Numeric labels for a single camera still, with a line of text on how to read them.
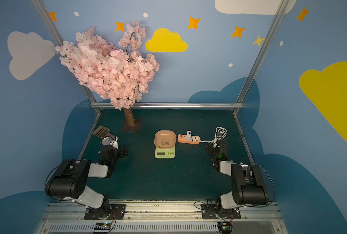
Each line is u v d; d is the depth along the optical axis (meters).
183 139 1.01
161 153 0.96
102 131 1.08
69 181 0.45
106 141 0.97
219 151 0.72
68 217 0.73
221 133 1.07
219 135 0.82
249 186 0.45
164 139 0.99
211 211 0.74
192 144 0.96
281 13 0.71
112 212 0.73
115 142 0.84
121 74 0.69
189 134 0.97
